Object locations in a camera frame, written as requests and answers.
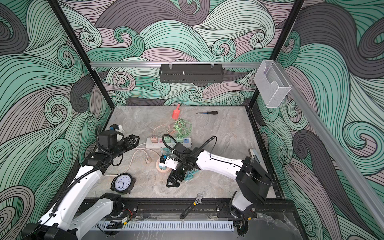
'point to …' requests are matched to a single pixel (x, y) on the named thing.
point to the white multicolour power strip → (186, 142)
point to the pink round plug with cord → (148, 159)
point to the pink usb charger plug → (154, 139)
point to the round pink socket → (157, 166)
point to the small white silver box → (253, 154)
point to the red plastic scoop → (176, 113)
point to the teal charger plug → (166, 151)
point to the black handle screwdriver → (209, 112)
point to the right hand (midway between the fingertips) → (171, 177)
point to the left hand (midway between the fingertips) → (134, 138)
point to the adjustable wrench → (197, 201)
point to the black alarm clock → (122, 183)
